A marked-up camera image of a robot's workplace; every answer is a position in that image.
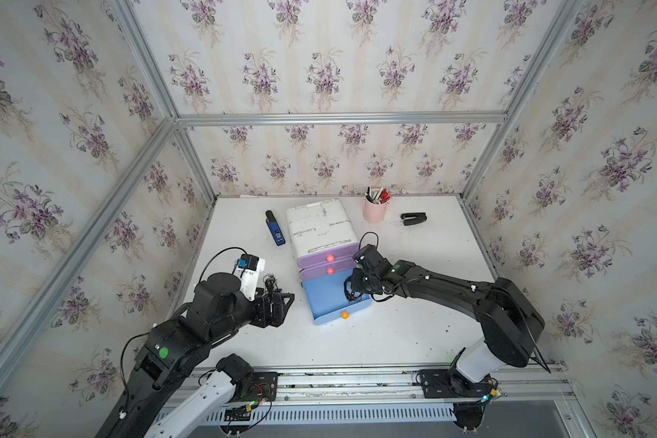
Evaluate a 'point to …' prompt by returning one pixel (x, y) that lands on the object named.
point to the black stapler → (413, 218)
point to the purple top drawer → (328, 255)
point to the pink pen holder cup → (373, 212)
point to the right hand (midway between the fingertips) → (353, 283)
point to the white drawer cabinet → (322, 236)
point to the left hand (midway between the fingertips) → (284, 297)
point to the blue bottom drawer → (327, 298)
